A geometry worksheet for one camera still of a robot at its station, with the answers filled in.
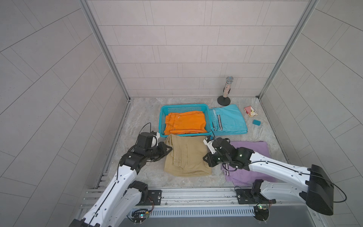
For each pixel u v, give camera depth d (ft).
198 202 2.32
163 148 2.14
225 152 1.89
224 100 3.76
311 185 1.31
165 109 3.25
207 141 2.28
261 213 2.31
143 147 1.87
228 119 3.32
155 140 2.04
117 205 1.68
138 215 2.14
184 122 3.21
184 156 2.47
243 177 2.52
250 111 3.45
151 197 2.32
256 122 3.33
